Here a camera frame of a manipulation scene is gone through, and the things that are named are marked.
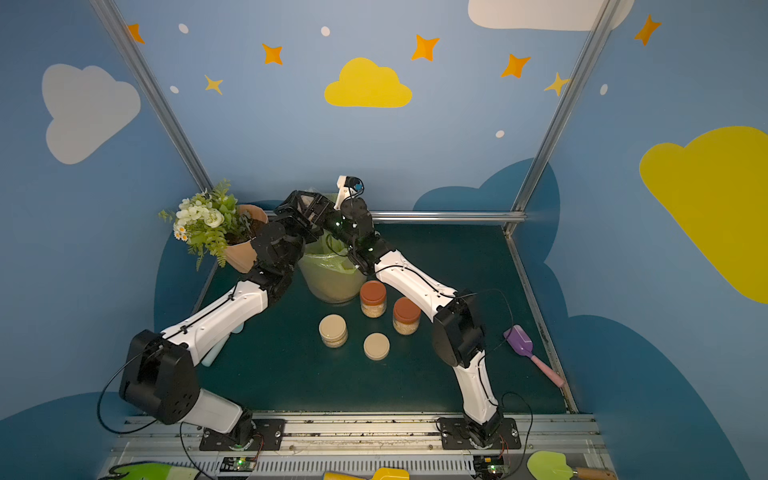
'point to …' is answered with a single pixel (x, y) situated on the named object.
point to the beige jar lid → (376, 346)
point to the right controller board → (489, 466)
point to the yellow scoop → (379, 474)
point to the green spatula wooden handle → (553, 465)
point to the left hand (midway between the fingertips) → (317, 194)
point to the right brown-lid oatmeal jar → (406, 316)
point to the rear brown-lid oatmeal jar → (373, 298)
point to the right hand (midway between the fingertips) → (307, 197)
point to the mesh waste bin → (329, 272)
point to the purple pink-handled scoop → (522, 344)
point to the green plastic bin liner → (326, 266)
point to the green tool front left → (157, 471)
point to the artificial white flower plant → (209, 222)
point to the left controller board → (237, 464)
